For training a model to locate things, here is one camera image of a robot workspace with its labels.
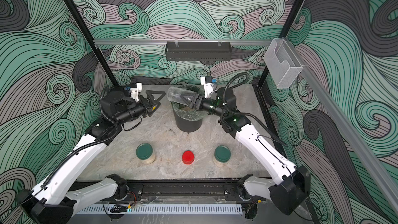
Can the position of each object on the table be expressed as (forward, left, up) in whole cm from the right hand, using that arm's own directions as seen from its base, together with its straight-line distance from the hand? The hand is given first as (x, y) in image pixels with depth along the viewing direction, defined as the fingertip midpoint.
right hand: (182, 98), depth 64 cm
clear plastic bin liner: (+3, 0, -13) cm, 14 cm away
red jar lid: (-12, -1, -36) cm, 38 cm away
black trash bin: (+9, +1, -37) cm, 38 cm away
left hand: (+1, +8, +1) cm, 8 cm away
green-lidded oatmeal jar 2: (-14, -19, -28) cm, 37 cm away
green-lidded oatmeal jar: (-12, +21, -28) cm, 37 cm away
